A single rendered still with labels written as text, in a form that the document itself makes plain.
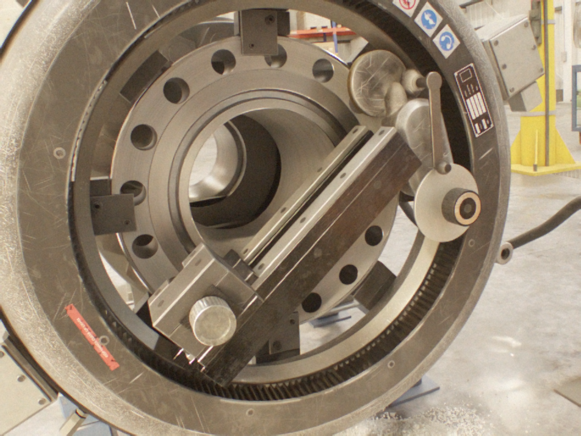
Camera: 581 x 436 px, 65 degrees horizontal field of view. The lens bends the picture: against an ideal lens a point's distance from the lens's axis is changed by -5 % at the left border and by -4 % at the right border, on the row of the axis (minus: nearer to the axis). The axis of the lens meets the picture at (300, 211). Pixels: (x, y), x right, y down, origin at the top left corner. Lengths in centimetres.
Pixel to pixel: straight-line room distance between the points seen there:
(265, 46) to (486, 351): 106
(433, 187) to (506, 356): 84
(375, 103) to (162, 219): 34
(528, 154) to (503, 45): 347
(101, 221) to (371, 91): 40
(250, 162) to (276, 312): 82
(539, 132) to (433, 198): 356
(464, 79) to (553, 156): 363
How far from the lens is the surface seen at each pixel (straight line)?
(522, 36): 84
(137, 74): 67
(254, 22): 70
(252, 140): 136
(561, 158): 437
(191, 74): 68
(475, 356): 143
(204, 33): 94
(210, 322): 49
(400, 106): 67
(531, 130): 423
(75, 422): 80
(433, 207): 69
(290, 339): 79
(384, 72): 69
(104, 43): 55
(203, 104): 68
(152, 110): 67
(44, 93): 55
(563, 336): 157
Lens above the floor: 73
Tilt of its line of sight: 13 degrees down
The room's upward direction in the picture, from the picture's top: 6 degrees counter-clockwise
